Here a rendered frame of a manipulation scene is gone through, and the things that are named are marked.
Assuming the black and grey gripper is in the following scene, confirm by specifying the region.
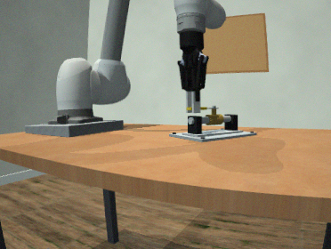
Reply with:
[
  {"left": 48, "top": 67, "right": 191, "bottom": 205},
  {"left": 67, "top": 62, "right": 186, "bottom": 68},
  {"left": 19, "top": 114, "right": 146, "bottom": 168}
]
[{"left": 177, "top": 31, "right": 209, "bottom": 113}]

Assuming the ball valve with yellow lever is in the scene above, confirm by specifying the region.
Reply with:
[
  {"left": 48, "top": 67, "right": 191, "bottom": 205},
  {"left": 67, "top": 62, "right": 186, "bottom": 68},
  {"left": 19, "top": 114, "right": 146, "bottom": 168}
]
[{"left": 182, "top": 106, "right": 243, "bottom": 137}]

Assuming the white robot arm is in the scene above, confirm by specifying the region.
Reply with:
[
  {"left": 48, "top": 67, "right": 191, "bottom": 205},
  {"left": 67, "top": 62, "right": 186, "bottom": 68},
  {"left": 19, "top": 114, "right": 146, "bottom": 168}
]
[{"left": 48, "top": 0, "right": 226, "bottom": 125}]

